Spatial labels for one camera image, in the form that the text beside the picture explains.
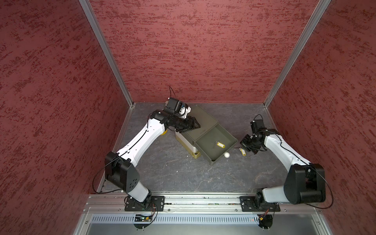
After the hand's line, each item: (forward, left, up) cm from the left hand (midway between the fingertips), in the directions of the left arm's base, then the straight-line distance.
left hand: (195, 130), depth 76 cm
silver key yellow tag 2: (-3, -15, -9) cm, 18 cm away
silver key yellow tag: (-4, -30, -17) cm, 34 cm away
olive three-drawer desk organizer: (+11, -8, -7) cm, 16 cm away
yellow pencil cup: (+14, +22, -23) cm, 34 cm away
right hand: (-2, -28, -15) cm, 32 cm away
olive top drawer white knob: (-3, -12, -9) cm, 15 cm away
